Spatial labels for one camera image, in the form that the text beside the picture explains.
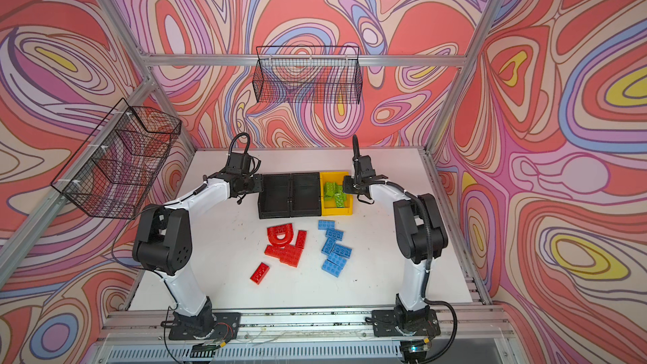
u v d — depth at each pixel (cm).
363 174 78
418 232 52
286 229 93
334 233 90
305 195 108
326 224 93
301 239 91
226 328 72
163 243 49
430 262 50
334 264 84
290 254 86
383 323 73
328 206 98
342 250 87
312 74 96
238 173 75
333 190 101
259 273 82
